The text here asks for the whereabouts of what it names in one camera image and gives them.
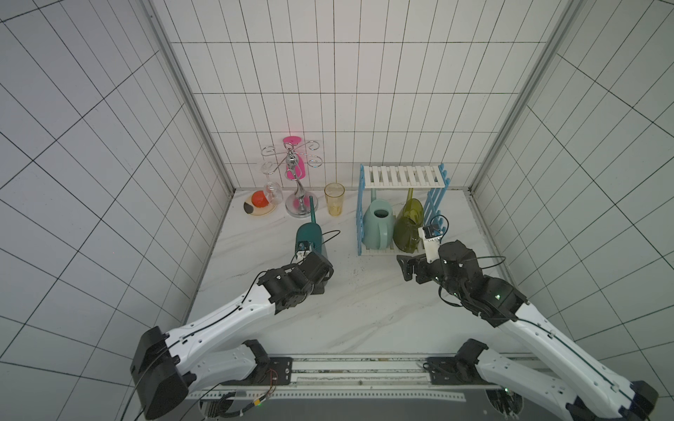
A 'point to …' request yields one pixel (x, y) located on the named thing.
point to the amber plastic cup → (334, 192)
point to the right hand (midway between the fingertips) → (403, 253)
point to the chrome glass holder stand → (298, 203)
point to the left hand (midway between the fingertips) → (308, 282)
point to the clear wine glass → (274, 193)
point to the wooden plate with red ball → (257, 203)
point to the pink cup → (298, 172)
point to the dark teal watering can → (309, 231)
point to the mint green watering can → (378, 224)
